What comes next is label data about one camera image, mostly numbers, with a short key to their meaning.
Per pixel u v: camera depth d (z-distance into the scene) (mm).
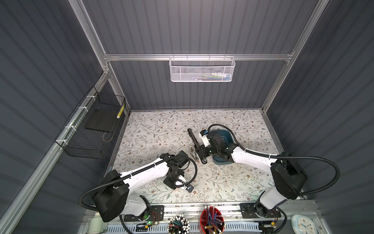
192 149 925
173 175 680
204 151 772
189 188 680
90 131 733
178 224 588
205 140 721
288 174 450
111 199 418
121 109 838
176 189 786
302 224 680
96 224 646
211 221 630
